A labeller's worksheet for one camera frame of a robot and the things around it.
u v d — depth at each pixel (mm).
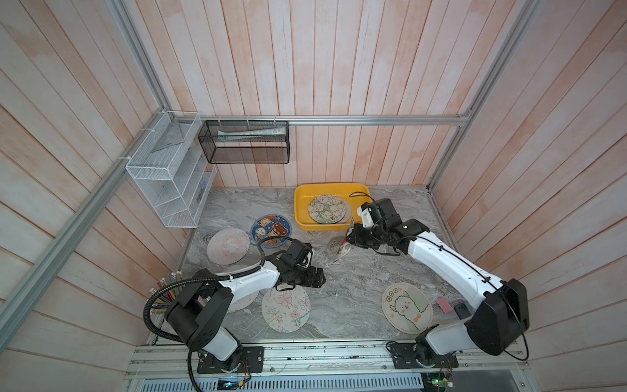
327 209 1107
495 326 412
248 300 857
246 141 1040
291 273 682
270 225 1064
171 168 687
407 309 837
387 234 607
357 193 659
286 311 833
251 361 732
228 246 1002
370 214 663
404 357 730
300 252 701
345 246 799
